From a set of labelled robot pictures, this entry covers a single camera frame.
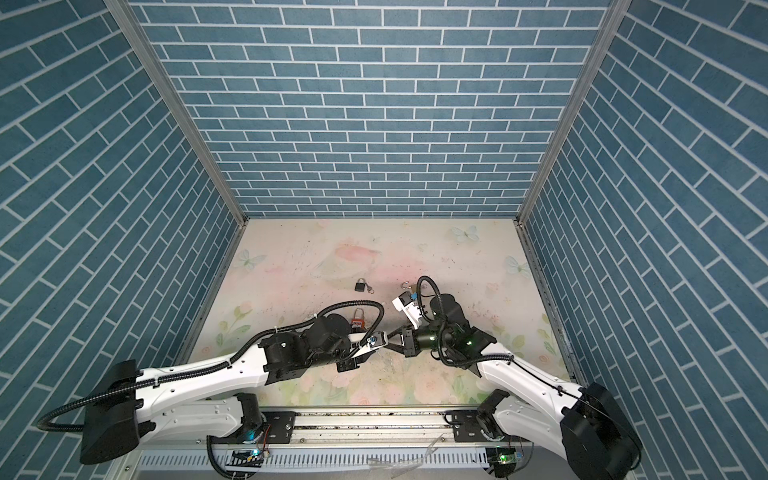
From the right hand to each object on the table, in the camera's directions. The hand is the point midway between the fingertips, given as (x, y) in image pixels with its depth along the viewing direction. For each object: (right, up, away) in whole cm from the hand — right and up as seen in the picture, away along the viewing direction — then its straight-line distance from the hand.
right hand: (379, 344), depth 72 cm
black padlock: (-9, +10, +29) cm, 32 cm away
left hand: (-2, -1, +3) cm, 4 cm away
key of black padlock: (-5, +9, +27) cm, 29 cm away
